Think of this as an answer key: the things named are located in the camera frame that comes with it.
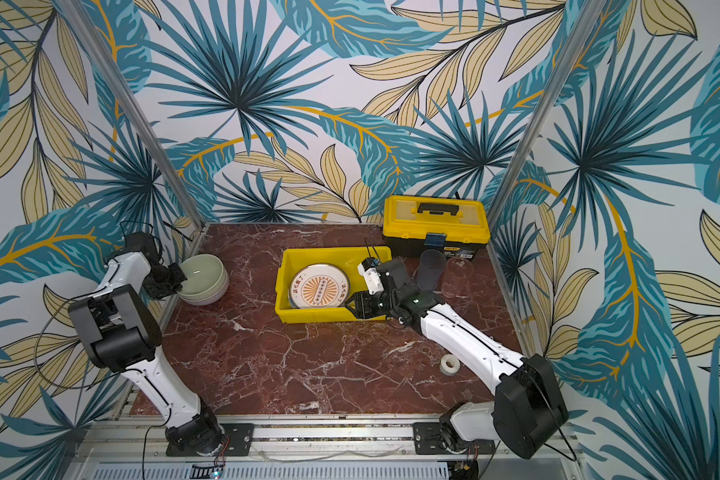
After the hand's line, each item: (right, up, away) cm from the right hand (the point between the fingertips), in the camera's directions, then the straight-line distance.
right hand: (350, 304), depth 82 cm
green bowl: (-47, +6, +15) cm, 50 cm away
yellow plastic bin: (-3, +12, +29) cm, 31 cm away
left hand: (-52, +5, +10) cm, 53 cm away
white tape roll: (+28, -17, +2) cm, 33 cm away
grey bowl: (-44, +1, +9) cm, 44 cm away
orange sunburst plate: (-11, +3, +16) cm, 20 cm away
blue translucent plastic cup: (+25, +9, +13) cm, 30 cm away
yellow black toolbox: (+34, +23, +17) cm, 45 cm away
